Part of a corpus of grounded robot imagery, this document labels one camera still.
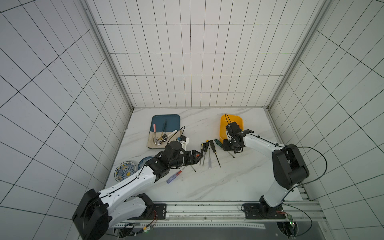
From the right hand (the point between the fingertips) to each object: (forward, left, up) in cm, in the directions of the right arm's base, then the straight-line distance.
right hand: (220, 147), depth 93 cm
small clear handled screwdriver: (-8, +7, -3) cm, 11 cm away
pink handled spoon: (+4, +44, -1) cm, 45 cm away
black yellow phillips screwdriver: (-1, +12, -1) cm, 12 cm away
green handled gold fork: (+5, +40, -1) cm, 40 cm away
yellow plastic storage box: (+19, -4, +6) cm, 20 cm away
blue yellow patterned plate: (-18, +57, 0) cm, 60 cm away
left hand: (-14, +15, +12) cm, 24 cm away
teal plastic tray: (+20, +34, -2) cm, 40 cm away
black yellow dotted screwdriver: (+4, +5, -2) cm, 6 cm away
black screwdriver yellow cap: (-1, +10, -2) cm, 10 cm away
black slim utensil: (+7, +38, 0) cm, 39 cm away
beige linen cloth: (0, +46, -1) cm, 46 cm away
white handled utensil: (+2, +41, 0) cm, 41 cm away
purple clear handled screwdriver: (-19, +27, -1) cm, 33 cm away
